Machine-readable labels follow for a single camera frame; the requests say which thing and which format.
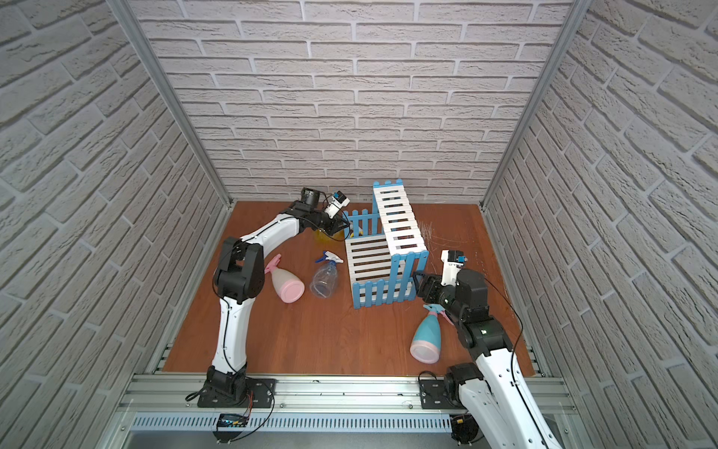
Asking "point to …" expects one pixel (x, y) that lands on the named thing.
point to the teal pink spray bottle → (426, 344)
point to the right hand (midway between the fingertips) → (416, 274)
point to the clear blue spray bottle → (324, 278)
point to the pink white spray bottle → (289, 287)
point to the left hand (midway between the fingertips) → (343, 214)
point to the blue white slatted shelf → (384, 249)
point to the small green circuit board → (233, 420)
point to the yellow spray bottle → (323, 238)
